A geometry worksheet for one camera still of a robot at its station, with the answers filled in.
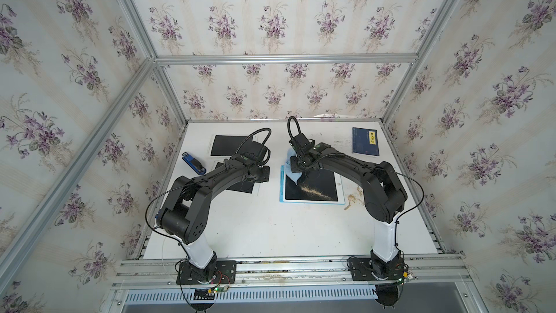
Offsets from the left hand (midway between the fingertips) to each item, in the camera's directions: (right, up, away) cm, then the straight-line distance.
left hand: (264, 177), depth 92 cm
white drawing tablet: (-5, +3, -30) cm, 30 cm away
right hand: (+15, +4, +3) cm, 16 cm away
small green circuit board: (-18, -36, -21) cm, 45 cm away
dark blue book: (+51, +16, +19) cm, 57 cm away
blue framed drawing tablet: (+26, -5, +1) cm, 26 cm away
